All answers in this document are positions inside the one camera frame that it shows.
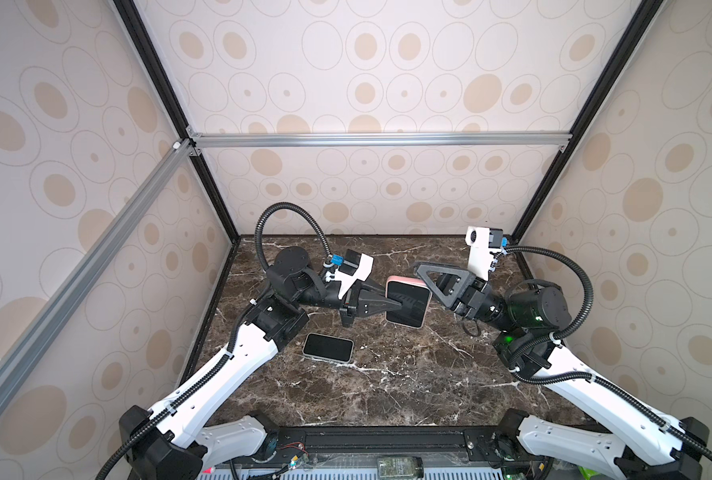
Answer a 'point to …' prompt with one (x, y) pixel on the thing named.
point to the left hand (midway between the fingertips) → (400, 307)
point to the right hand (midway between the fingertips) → (419, 285)
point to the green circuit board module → (400, 468)
